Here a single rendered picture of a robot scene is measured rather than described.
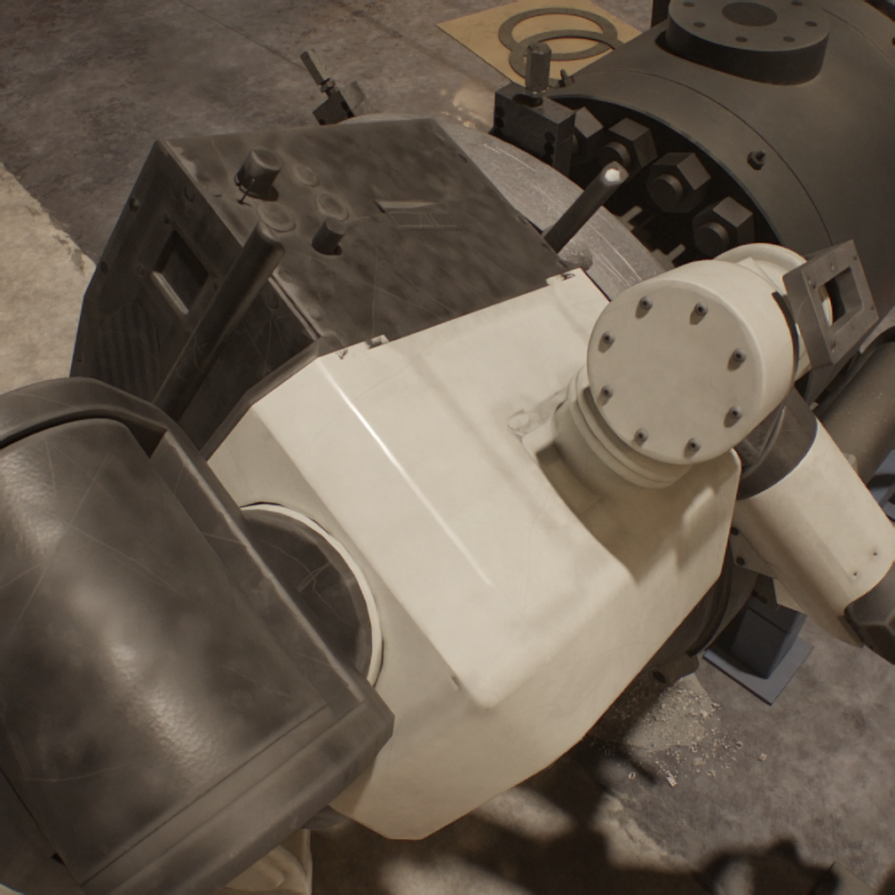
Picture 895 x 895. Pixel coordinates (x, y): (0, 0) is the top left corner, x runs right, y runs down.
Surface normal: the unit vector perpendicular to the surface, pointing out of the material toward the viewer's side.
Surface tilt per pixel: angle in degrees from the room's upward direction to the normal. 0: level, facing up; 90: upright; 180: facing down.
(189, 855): 28
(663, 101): 3
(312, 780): 39
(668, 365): 65
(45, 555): 24
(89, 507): 33
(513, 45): 0
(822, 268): 54
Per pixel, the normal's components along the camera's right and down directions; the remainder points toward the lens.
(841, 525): 0.18, 0.21
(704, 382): -0.58, 0.29
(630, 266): 0.29, -0.30
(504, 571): 0.53, -0.57
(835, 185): 0.45, -0.12
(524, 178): 0.05, -0.55
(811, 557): -0.23, 0.54
